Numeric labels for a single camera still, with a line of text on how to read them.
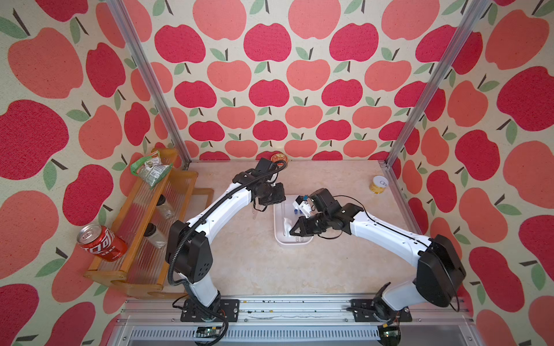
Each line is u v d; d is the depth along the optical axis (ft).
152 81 2.90
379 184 3.43
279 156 3.90
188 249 1.47
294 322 2.41
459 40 2.48
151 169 2.41
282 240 2.86
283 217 2.63
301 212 2.45
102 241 1.69
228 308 2.46
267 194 2.33
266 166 2.14
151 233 2.18
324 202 2.10
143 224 2.14
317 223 2.26
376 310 2.19
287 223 2.60
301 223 2.31
